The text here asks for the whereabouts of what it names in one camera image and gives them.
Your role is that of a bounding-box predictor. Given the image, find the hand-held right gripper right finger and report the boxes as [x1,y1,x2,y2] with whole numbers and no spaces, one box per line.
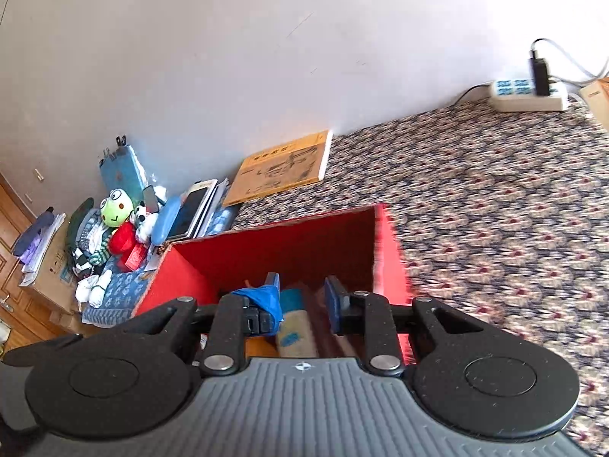
[324,275,486,377]

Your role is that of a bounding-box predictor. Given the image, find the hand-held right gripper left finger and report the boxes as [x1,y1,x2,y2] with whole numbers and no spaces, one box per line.
[126,271,285,377]

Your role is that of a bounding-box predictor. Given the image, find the white bottle with blue cap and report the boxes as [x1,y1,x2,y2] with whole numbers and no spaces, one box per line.
[276,286,320,358]

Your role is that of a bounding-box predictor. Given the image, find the red cardboard box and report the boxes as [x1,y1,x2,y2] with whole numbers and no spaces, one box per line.
[131,204,414,363]

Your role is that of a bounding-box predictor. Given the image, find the wooden door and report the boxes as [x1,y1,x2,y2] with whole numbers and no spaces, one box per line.
[0,171,81,358]

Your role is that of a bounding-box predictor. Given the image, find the blue floral cloth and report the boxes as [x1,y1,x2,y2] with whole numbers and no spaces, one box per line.
[82,205,239,327]

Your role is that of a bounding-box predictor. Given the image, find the dark blue object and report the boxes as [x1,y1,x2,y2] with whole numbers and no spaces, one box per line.
[12,207,57,257]

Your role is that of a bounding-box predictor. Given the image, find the yellow book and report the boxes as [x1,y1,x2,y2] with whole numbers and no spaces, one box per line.
[221,129,334,208]

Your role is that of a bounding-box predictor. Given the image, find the dark green pouch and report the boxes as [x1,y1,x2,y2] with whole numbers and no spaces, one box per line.
[65,197,96,248]

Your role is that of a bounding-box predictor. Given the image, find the red plush heart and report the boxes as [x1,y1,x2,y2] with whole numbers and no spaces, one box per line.
[108,221,146,272]

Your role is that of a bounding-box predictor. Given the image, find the panda plush toy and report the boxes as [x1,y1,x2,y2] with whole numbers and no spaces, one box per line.
[131,202,160,243]

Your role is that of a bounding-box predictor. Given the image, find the dark floral cloth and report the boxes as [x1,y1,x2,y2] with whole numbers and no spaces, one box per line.
[231,95,609,453]

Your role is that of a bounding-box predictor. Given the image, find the green frog plush toy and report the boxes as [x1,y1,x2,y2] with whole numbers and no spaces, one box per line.
[71,188,136,310]

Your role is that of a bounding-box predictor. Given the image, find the blue notebook with binder clips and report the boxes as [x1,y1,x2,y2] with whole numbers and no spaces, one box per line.
[99,136,150,201]

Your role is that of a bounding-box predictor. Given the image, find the white power strip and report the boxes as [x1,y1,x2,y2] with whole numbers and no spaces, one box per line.
[490,77,569,112]

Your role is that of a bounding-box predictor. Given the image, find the black charger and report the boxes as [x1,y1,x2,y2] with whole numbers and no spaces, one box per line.
[529,38,553,97]

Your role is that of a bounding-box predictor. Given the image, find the brown paper parcel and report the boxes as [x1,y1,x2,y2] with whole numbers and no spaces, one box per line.
[578,77,609,130]

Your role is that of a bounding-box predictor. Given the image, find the black power cord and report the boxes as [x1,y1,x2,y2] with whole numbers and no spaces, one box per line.
[450,83,496,108]

